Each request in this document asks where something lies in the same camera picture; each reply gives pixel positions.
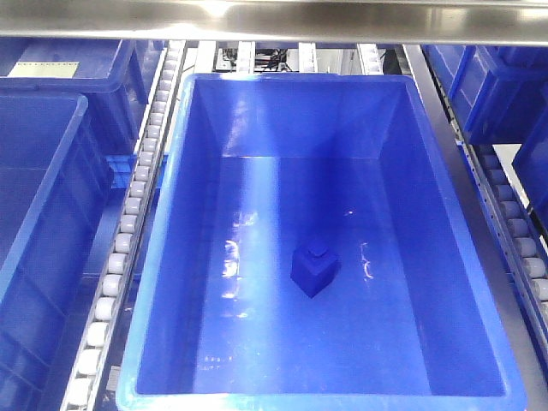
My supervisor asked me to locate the blue slant-cornered plastic box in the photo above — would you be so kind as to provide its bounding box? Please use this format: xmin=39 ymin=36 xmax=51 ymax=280
xmin=289 ymin=241 xmax=342 ymax=300

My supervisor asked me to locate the large blue plastic bin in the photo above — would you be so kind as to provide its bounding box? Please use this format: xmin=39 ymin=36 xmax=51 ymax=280
xmin=114 ymin=71 xmax=528 ymax=411

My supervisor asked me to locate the steel roller rack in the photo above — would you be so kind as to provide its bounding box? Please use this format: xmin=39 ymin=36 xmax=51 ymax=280
xmin=0 ymin=0 xmax=548 ymax=411

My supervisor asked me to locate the blue bin with paper label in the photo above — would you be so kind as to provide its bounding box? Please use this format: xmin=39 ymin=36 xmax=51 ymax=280
xmin=0 ymin=38 xmax=167 ymax=156

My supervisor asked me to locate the pale paper label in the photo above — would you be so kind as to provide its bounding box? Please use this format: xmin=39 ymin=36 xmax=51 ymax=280
xmin=5 ymin=60 xmax=80 ymax=80

